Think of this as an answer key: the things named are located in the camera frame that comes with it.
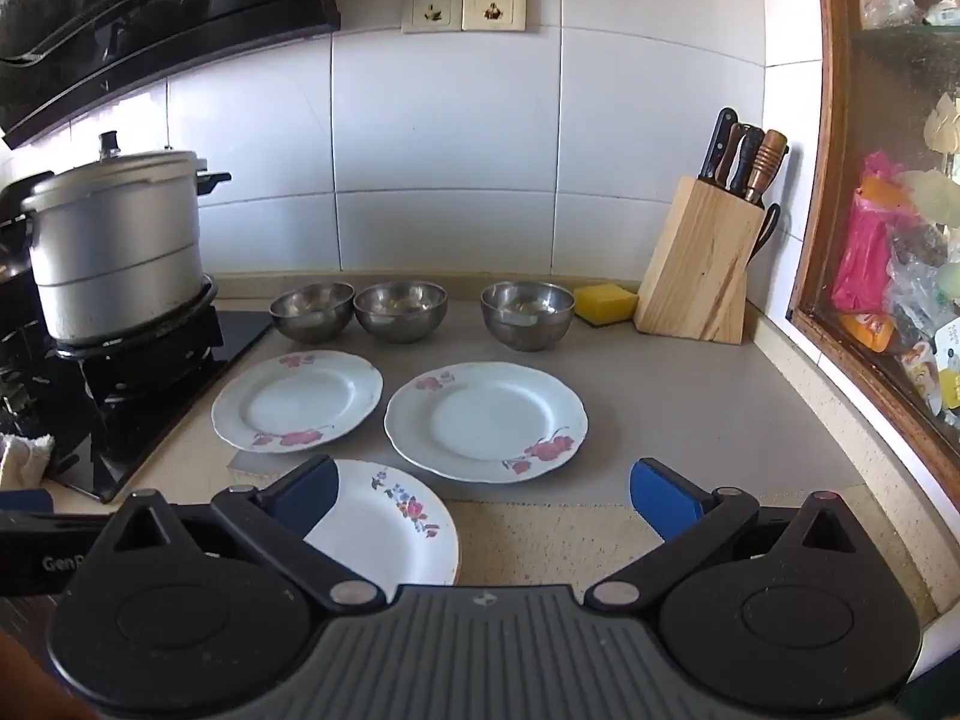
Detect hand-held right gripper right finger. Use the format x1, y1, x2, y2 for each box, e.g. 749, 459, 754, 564
585, 456, 876, 613

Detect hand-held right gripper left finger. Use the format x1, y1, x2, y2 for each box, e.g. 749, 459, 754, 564
96, 455, 385, 612

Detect white plate blue red flowers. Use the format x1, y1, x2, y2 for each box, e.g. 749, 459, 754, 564
300, 459, 460, 592

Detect stainless steel bowl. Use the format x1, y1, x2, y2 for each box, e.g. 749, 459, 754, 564
480, 281, 576, 352
268, 282, 356, 342
352, 281, 449, 344

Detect person's left forearm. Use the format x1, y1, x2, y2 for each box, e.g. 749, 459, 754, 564
0, 626, 98, 720

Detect white cloth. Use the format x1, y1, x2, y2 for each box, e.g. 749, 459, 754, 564
0, 431, 55, 492

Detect white plate pink flowers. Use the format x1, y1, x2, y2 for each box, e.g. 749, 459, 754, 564
384, 361, 590, 483
211, 349, 384, 455

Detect black gas stove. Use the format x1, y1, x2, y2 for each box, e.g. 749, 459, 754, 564
0, 270, 275, 503

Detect yellow sponge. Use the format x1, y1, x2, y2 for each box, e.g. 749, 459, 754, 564
573, 283, 640, 329

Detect wooden knife block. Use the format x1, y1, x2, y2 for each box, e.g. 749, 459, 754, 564
634, 175, 766, 346

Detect orange packet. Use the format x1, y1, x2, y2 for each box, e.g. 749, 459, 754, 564
840, 311, 901, 353

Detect aluminium pressure cooker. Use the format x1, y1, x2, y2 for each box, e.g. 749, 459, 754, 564
21, 131, 232, 346

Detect pink plastic bag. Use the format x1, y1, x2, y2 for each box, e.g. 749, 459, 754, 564
831, 151, 901, 316

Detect wooden framed glass cabinet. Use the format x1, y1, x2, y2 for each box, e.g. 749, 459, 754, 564
786, 0, 960, 496

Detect black range hood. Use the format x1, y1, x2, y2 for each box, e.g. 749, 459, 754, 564
0, 0, 342, 151

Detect black handled scissors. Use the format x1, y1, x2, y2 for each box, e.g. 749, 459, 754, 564
746, 202, 782, 271

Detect brown handled knife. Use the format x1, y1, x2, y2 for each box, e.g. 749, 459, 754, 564
716, 122, 751, 192

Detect dark handled knife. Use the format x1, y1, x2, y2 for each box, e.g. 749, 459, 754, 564
729, 126, 766, 200

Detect ribbed wooden handled tool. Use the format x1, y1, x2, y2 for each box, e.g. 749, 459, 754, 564
744, 129, 788, 205

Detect black handled knife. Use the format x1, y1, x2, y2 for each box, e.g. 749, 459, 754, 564
697, 108, 740, 185

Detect beige wall socket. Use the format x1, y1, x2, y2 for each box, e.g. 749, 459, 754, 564
401, 0, 464, 35
461, 0, 527, 33

